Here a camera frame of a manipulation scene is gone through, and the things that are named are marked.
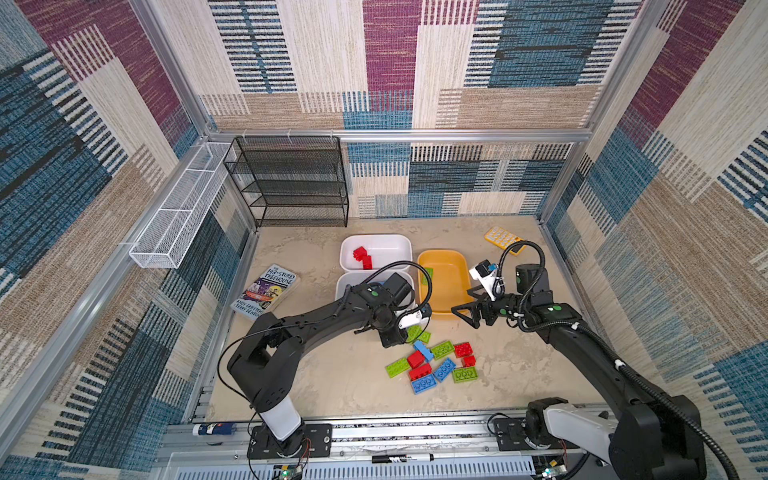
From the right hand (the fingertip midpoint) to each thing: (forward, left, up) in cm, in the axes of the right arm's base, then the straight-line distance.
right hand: (464, 303), depth 80 cm
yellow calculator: (+34, -23, -14) cm, 43 cm away
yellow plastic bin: (+15, -1, -13) cm, 20 cm away
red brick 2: (+24, +27, -12) cm, 38 cm away
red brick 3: (-7, -1, -14) cm, 16 cm away
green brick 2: (-7, +5, -14) cm, 16 cm away
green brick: (+21, +5, -15) cm, 26 cm away
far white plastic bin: (+30, +25, -14) cm, 42 cm away
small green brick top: (-3, +10, -14) cm, 17 cm away
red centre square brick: (-10, +13, -13) cm, 21 cm away
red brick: (+29, +30, -13) cm, 44 cm away
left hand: (-3, +17, -8) cm, 19 cm away
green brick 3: (-14, 0, -15) cm, 20 cm away
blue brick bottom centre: (-16, +11, -14) cm, 24 cm away
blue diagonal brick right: (-13, +5, -14) cm, 20 cm away
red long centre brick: (-13, +12, -14) cm, 22 cm away
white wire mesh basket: (+9, +72, +19) cm, 75 cm away
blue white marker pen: (-25, +62, -13) cm, 68 cm away
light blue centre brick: (-7, +10, -12) cm, 18 cm away
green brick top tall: (-8, +14, 0) cm, 16 cm away
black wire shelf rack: (+50, +53, +3) cm, 73 cm away
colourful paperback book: (+12, +60, -12) cm, 63 cm away
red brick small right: (-10, -2, -15) cm, 18 cm away
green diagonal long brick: (-11, +18, -15) cm, 26 cm away
